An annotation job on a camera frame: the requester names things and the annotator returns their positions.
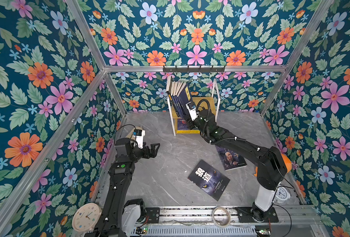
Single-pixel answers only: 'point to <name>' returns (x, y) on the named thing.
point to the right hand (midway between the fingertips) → (188, 110)
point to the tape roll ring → (229, 219)
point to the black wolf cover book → (209, 179)
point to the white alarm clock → (283, 194)
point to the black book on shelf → (173, 103)
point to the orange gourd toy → (286, 161)
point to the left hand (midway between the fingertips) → (153, 140)
